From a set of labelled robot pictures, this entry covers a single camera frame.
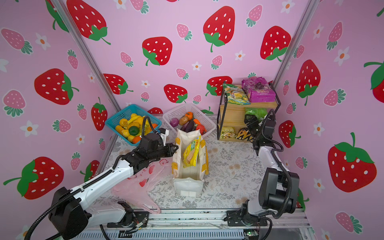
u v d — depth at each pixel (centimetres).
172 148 69
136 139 98
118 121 110
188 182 70
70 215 39
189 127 108
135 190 84
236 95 78
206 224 73
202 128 107
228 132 104
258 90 78
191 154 79
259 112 88
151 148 61
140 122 107
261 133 66
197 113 112
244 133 101
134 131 100
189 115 115
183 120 111
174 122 109
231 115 97
